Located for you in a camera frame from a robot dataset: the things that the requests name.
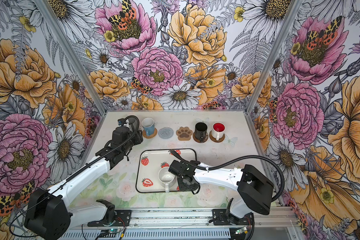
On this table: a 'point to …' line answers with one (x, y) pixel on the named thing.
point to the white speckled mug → (166, 178)
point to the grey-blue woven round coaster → (166, 133)
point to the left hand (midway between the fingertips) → (137, 136)
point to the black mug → (200, 131)
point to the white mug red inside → (218, 130)
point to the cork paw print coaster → (184, 133)
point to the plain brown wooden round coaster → (214, 139)
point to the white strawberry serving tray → (149, 162)
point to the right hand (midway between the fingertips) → (188, 191)
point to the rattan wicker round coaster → (151, 136)
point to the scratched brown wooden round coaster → (205, 139)
